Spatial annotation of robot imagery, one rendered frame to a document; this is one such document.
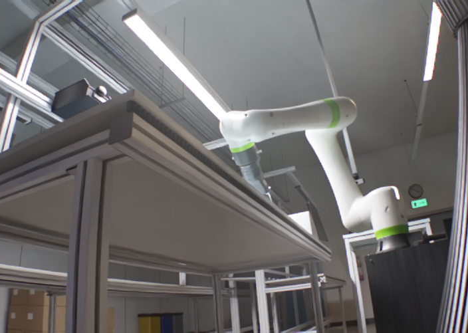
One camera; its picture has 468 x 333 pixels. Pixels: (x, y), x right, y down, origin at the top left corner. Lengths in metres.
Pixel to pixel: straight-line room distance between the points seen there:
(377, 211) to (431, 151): 6.91
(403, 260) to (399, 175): 6.73
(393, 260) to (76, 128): 0.98
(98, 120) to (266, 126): 0.61
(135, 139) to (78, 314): 0.26
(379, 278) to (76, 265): 0.91
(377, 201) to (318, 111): 0.39
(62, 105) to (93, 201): 0.94
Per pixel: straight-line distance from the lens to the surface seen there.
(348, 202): 1.35
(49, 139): 0.65
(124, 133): 0.49
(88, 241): 0.51
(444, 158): 8.09
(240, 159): 1.18
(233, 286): 4.39
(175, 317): 7.48
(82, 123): 0.58
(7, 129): 1.42
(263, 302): 3.64
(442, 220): 7.74
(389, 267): 1.14
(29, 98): 1.46
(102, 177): 0.57
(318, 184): 7.90
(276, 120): 1.07
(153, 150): 0.52
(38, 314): 4.41
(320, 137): 1.40
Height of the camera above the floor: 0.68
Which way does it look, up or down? 23 degrees up
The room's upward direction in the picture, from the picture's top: 5 degrees counter-clockwise
